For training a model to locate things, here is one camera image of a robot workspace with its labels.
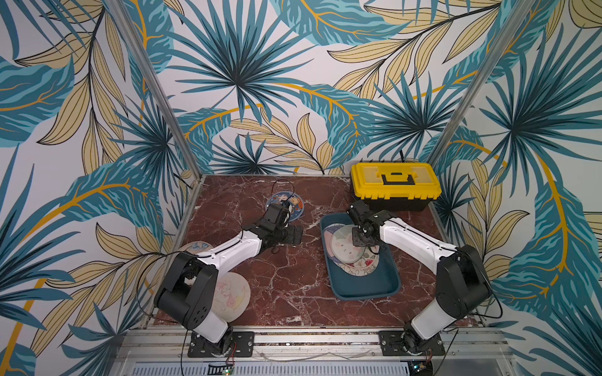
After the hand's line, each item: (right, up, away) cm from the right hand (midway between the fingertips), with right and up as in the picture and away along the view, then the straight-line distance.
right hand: (364, 239), depth 90 cm
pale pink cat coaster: (-48, -19, -6) cm, 53 cm away
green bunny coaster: (-8, -3, +3) cm, 9 cm away
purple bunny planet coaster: (-13, 0, +8) cm, 15 cm away
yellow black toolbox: (+14, +20, +5) cm, 25 cm away
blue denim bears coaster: (-28, +14, +20) cm, 37 cm away
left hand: (-28, +2, 0) cm, 28 cm away
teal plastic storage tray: (+6, -15, -4) cm, 17 cm away
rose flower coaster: (+2, -8, +1) cm, 9 cm away
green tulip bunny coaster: (-6, -11, 0) cm, 13 cm away
